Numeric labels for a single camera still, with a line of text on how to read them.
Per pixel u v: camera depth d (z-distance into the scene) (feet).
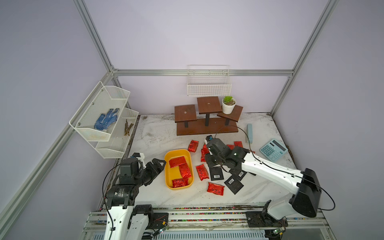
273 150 3.22
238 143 3.44
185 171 2.89
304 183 1.41
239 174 2.89
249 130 3.43
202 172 2.89
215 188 2.68
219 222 2.41
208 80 3.12
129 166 1.66
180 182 2.75
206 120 3.53
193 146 3.28
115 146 2.98
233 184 2.82
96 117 2.51
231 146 3.33
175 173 2.92
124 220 1.41
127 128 3.11
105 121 2.51
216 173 2.93
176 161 3.10
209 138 2.31
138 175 1.80
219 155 1.90
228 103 3.11
